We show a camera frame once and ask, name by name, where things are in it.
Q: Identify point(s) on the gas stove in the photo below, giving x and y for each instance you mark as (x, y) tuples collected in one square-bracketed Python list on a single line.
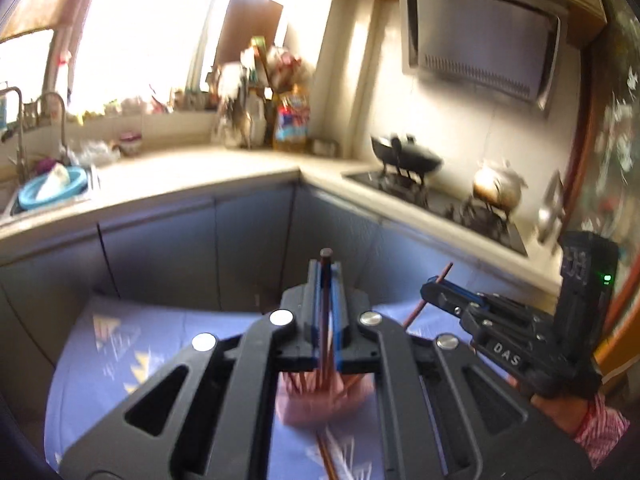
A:
[(440, 205)]

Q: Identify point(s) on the black wok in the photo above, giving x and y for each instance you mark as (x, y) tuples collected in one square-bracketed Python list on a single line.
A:
[(405, 155)]

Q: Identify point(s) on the blue printed tablecloth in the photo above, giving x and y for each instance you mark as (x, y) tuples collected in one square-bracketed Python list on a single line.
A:
[(125, 350)]

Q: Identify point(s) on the blue plastic basin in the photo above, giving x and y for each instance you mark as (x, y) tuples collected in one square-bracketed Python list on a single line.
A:
[(52, 187)]

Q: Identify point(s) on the bundle of wooden chopsticks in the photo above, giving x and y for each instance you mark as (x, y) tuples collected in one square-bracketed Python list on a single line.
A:
[(300, 385)]

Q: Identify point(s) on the pink bowl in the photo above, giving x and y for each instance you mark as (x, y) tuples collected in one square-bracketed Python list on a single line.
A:
[(130, 142)]

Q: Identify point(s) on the pink utensil holder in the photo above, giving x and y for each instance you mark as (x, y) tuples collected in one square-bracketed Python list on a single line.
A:
[(320, 407)]

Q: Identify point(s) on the cooking oil bottle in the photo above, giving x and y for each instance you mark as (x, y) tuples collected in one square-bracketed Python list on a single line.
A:
[(292, 120)]

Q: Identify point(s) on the wooden chopstick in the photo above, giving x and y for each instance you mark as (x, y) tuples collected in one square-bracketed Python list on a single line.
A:
[(415, 312), (326, 300), (327, 455)]

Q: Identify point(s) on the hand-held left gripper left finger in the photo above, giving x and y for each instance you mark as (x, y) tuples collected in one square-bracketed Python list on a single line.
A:
[(315, 310)]

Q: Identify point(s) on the patterned window blind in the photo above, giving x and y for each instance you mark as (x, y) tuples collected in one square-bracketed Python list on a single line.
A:
[(30, 0)]

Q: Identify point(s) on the printed glass door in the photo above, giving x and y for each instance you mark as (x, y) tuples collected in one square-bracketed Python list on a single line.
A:
[(612, 110)]

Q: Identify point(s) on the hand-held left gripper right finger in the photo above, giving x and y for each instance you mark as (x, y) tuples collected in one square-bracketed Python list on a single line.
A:
[(336, 310)]

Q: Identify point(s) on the metal kettle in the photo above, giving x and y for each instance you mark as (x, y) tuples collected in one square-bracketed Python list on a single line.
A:
[(500, 185)]

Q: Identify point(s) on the grey kitchen counter cabinet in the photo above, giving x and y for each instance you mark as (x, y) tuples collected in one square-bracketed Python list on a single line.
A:
[(200, 240)]

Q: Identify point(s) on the steel range hood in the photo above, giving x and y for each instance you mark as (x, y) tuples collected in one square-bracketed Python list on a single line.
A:
[(480, 45)]

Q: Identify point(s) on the metal pot lid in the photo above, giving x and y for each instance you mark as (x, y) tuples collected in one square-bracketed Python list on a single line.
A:
[(550, 207)]

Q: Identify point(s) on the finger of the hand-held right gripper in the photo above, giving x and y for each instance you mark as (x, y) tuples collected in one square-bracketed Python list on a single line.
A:
[(465, 292), (445, 300)]

